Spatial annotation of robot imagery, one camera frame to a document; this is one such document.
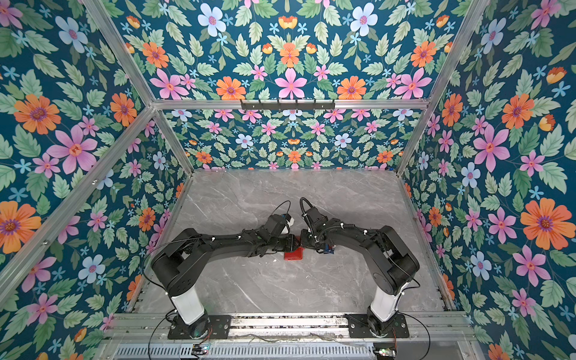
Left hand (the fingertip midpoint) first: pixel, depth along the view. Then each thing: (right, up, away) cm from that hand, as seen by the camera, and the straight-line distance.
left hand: (303, 243), depth 89 cm
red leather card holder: (-3, -4, -1) cm, 5 cm away
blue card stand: (+10, -3, -1) cm, 11 cm away
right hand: (+1, +1, +3) cm, 3 cm away
